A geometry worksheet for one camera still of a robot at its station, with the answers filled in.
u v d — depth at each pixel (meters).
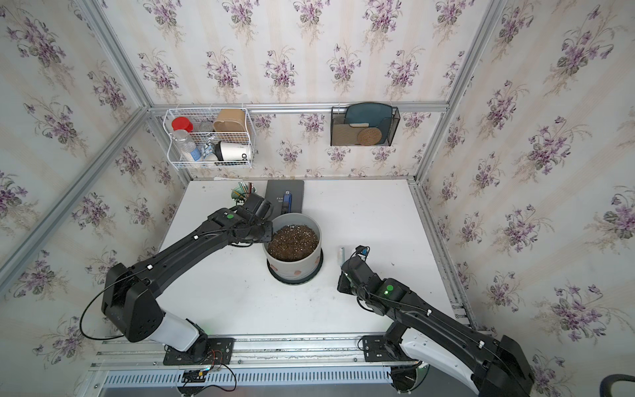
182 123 0.91
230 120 0.88
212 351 0.73
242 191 0.98
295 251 0.84
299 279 0.84
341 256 0.84
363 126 0.94
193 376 0.71
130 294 0.41
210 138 0.94
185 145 0.90
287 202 1.02
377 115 0.94
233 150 0.93
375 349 0.73
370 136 0.98
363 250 0.73
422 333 0.51
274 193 1.10
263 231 0.74
